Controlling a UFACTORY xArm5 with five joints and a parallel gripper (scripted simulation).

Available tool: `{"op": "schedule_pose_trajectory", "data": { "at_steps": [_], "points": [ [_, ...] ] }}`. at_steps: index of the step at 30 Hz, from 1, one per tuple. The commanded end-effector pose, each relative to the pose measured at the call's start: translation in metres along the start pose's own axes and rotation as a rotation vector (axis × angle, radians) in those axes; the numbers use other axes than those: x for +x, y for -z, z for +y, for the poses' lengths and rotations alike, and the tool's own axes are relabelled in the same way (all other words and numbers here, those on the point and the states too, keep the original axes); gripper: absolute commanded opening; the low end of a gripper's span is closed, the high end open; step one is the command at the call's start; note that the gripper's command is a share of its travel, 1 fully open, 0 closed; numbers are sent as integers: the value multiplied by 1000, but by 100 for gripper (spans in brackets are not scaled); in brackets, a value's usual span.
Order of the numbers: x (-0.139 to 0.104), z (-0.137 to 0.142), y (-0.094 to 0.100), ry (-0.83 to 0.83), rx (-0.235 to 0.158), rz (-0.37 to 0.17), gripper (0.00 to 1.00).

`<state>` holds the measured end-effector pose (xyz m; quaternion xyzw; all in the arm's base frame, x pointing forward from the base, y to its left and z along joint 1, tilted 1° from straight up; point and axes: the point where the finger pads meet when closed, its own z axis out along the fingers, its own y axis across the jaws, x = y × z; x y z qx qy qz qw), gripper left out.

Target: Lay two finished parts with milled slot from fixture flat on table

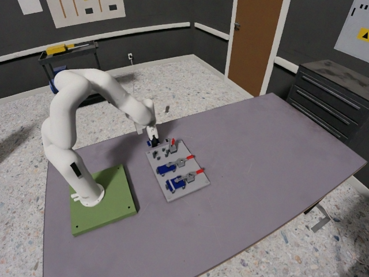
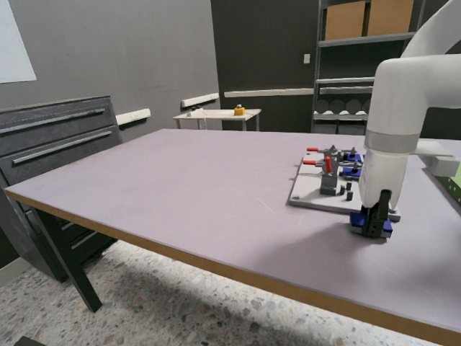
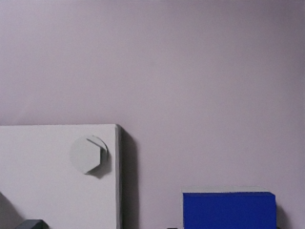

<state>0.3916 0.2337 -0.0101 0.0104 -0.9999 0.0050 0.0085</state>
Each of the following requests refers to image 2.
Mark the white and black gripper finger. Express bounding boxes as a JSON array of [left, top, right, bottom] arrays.
[[360, 204, 378, 214], [361, 190, 390, 238]]

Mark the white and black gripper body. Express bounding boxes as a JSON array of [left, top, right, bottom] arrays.
[[359, 145, 411, 211]]

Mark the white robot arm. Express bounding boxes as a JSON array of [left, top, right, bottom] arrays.
[[364, 0, 461, 177]]

